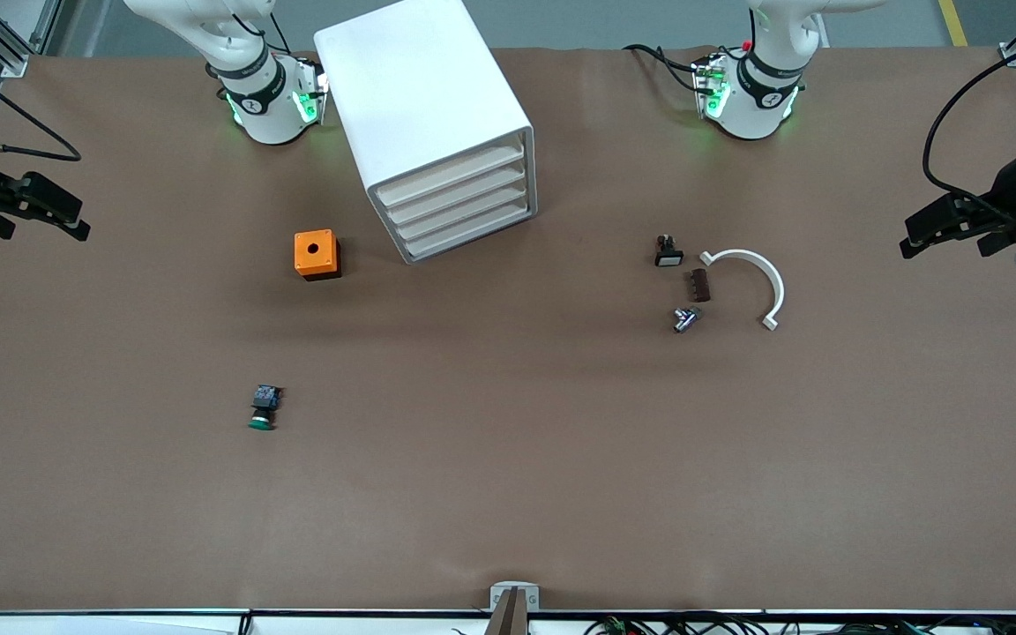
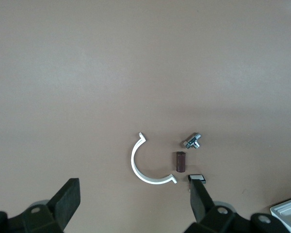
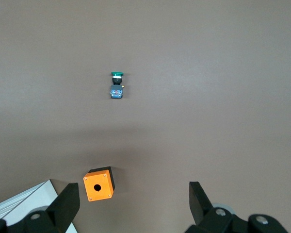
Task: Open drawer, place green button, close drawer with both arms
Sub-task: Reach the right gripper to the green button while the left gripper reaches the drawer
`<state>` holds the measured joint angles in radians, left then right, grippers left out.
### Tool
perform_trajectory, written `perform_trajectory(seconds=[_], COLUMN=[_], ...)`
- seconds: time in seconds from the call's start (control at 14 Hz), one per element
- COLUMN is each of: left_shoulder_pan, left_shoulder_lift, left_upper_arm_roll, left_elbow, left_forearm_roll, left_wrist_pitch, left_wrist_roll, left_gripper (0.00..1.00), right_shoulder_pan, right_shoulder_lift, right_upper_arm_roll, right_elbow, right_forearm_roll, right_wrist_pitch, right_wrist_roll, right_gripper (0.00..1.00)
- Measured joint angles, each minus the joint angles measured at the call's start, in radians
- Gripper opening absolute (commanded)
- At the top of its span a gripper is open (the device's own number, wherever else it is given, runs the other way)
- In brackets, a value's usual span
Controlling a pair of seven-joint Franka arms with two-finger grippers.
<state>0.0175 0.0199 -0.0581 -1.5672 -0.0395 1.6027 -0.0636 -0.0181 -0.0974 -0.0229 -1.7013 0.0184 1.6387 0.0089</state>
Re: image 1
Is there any black cable bundle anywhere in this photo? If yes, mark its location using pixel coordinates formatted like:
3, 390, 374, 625
586, 612, 923, 635

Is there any green push button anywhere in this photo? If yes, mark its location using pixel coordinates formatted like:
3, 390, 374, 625
248, 385, 285, 432

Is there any white drawer cabinet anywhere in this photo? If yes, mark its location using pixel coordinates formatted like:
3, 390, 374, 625
313, 0, 538, 265

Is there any beige cabinet drawer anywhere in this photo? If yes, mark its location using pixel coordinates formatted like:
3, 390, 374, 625
393, 183, 530, 242
385, 164, 528, 224
377, 144, 527, 205
402, 203, 532, 259

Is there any white curved bracket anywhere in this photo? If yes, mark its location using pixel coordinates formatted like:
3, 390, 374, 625
699, 249, 786, 332

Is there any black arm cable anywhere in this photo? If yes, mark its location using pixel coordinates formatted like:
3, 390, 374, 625
922, 51, 1016, 217
0, 40, 83, 164

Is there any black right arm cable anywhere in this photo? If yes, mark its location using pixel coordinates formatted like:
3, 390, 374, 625
0, 40, 83, 164

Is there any black base cable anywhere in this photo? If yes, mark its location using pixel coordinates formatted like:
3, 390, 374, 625
623, 42, 705, 91

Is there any orange button enclosure box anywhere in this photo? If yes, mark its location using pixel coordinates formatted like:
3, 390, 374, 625
294, 229, 342, 282

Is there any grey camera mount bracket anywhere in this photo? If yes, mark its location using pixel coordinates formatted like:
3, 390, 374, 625
483, 581, 542, 635

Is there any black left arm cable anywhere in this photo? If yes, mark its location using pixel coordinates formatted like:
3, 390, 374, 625
922, 51, 1016, 217

